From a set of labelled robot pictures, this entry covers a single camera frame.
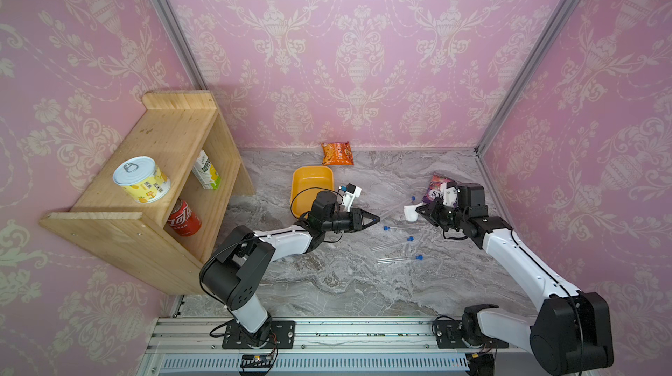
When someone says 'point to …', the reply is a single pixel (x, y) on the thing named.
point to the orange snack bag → (337, 154)
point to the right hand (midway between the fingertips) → (418, 207)
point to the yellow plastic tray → (306, 182)
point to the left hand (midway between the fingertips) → (378, 223)
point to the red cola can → (183, 220)
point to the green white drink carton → (206, 172)
